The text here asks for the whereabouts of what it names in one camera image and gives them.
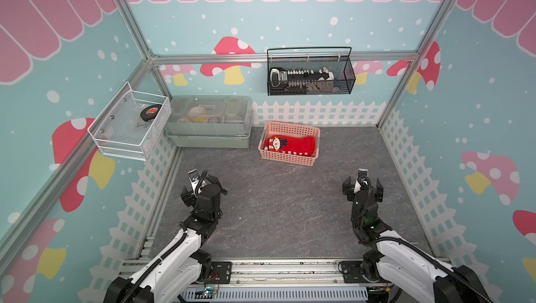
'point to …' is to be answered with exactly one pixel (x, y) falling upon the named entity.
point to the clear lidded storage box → (214, 121)
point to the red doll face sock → (303, 145)
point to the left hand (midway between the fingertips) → (200, 183)
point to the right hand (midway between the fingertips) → (363, 178)
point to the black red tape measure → (149, 112)
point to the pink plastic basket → (272, 129)
